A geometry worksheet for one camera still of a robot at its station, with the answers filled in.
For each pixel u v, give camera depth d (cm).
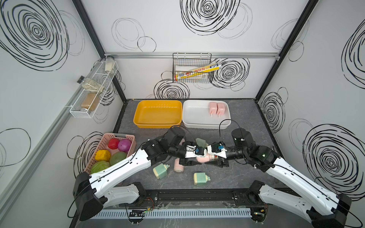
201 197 75
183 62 96
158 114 111
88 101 67
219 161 58
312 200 42
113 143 89
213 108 105
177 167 77
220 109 105
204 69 85
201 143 87
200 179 73
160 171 76
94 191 39
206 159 62
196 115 108
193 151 55
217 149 53
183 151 58
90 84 71
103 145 89
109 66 86
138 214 72
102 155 82
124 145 86
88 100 68
